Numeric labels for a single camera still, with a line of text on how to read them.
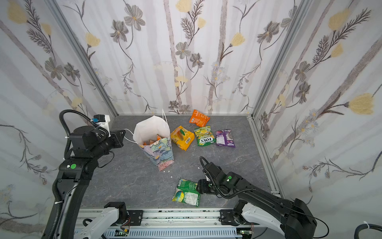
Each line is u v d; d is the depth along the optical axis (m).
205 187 0.69
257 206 0.60
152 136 0.95
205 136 1.04
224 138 1.04
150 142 0.93
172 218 0.75
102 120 0.56
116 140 0.57
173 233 0.70
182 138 0.99
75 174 0.42
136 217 0.73
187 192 0.80
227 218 0.74
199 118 1.14
